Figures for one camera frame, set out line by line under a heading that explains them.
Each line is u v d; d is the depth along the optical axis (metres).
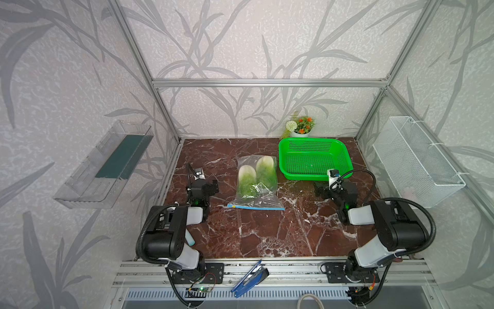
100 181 0.65
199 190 0.71
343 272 0.73
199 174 0.81
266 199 0.93
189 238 0.81
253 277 0.72
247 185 0.89
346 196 0.71
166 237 0.45
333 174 0.81
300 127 1.08
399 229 0.46
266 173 0.93
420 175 0.64
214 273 0.72
